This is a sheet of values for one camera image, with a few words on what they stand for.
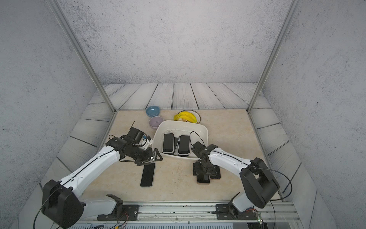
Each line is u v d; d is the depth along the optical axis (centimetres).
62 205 39
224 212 74
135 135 64
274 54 87
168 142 97
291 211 74
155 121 110
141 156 68
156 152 70
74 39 81
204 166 71
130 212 73
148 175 85
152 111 118
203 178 90
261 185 43
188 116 110
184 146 95
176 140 98
